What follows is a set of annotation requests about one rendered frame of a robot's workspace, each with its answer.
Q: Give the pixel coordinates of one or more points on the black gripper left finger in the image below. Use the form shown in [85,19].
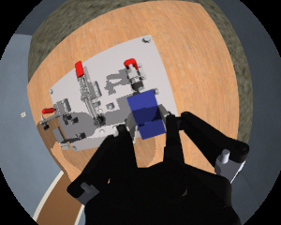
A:
[110,163]

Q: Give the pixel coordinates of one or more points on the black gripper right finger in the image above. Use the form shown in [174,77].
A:
[225,154]

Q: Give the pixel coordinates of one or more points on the blue rectangular block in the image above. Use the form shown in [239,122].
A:
[146,114]

